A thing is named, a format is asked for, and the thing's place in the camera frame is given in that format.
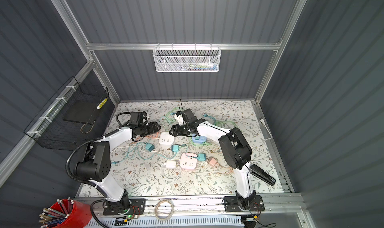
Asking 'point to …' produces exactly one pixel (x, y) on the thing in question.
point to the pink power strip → (188, 161)
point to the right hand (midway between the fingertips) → (174, 133)
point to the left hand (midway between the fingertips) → (155, 128)
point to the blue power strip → (199, 139)
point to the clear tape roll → (156, 210)
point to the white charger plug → (171, 164)
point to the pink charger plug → (212, 161)
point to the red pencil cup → (65, 213)
